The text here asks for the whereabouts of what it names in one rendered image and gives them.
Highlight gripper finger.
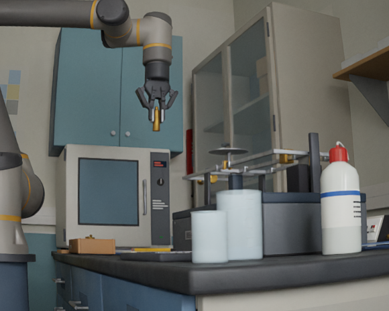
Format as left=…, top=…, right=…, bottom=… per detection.
left=158, top=84, right=180, bottom=124
left=135, top=84, right=157, bottom=123

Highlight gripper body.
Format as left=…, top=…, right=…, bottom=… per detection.
left=144, top=61, right=170, bottom=99

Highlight brass check mass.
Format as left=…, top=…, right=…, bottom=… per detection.
left=152, top=107, right=162, bottom=132

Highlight grey balance pan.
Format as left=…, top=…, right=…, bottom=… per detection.
left=208, top=142, right=249, bottom=162

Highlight grey balance beam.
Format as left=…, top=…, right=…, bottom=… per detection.
left=182, top=148, right=332, bottom=183

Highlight wooden mass case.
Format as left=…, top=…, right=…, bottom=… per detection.
left=68, top=237, right=117, bottom=255

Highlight dark grey balance body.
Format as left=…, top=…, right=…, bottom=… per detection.
left=172, top=132, right=368, bottom=257

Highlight red fire extinguisher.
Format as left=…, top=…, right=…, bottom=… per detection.
left=185, top=128, right=195, bottom=176

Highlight beige oven with window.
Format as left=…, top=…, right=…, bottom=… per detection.
left=55, top=143, right=172, bottom=249

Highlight beige glass-front cabinet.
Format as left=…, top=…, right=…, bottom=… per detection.
left=190, top=1, right=355, bottom=208

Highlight large white beaker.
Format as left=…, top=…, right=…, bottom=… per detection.
left=215, top=188, right=264, bottom=261

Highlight small white beaker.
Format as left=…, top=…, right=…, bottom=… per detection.
left=190, top=209, right=229, bottom=264

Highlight yellow pencil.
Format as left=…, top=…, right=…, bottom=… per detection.
left=131, top=247, right=172, bottom=253

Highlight dark grey flat slab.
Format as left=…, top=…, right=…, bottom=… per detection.
left=119, top=251, right=193, bottom=263

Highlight blue base cabinet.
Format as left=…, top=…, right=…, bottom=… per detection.
left=51, top=259, right=199, bottom=311

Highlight white wash bottle red cap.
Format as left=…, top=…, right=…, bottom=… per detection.
left=319, top=141, right=364, bottom=256

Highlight white boxes on shelf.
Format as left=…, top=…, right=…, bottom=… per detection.
left=340, top=32, right=389, bottom=70

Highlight black box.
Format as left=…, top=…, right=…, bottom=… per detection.
left=377, top=213, right=389, bottom=242

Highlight blue wall cupboard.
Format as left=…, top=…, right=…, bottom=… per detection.
left=48, top=27, right=184, bottom=158

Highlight coloured squares wall poster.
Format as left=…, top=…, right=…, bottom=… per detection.
left=0, top=69, right=22, bottom=116

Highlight wooden wall shelf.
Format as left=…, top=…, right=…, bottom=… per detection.
left=331, top=38, right=389, bottom=128

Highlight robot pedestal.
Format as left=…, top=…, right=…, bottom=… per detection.
left=0, top=253, right=37, bottom=311

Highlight white wall socket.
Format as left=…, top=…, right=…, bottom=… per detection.
left=366, top=215, right=385, bottom=244

